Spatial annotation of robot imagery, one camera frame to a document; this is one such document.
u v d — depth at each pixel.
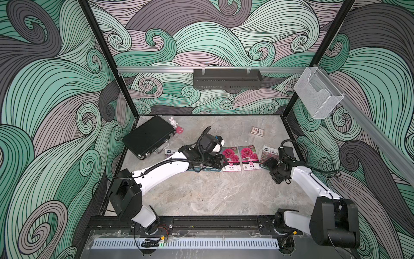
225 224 0.74
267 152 1.00
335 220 0.40
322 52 0.85
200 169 0.66
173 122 1.07
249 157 0.97
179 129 1.10
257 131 1.10
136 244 0.69
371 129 0.60
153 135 1.01
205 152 0.59
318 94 0.76
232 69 0.95
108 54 0.86
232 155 0.98
